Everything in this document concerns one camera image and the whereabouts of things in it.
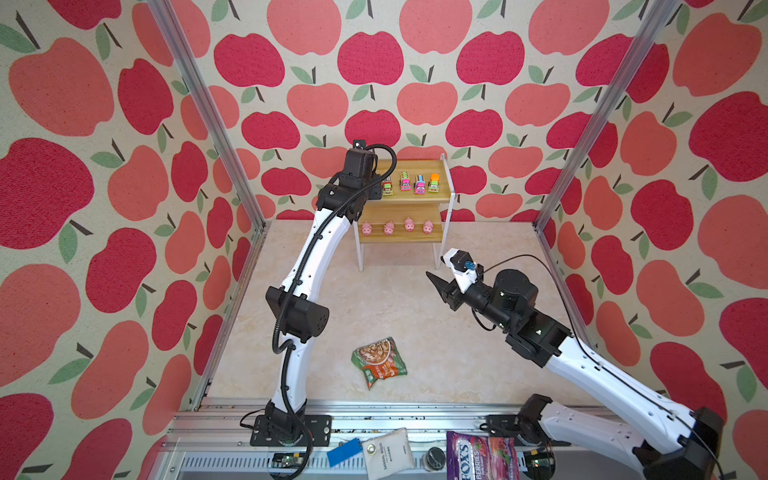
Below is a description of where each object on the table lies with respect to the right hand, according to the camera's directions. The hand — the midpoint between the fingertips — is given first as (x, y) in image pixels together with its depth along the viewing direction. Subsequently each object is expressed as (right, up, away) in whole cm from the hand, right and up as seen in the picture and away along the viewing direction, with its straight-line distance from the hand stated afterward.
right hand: (446, 262), depth 68 cm
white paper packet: (-14, -46, +2) cm, 48 cm away
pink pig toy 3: (-6, +11, +28) cm, 31 cm away
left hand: (-17, +22, +15) cm, 32 cm away
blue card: (-24, -45, +1) cm, 51 cm away
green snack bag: (-16, -29, +17) cm, 37 cm away
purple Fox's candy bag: (+8, -46, 0) cm, 46 cm away
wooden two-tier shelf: (-5, +18, +39) cm, 43 cm away
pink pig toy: (-20, +10, +27) cm, 35 cm away
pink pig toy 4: (0, +10, +28) cm, 30 cm away
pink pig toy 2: (-13, +10, +28) cm, 32 cm away
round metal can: (-4, -42, -6) cm, 42 cm away
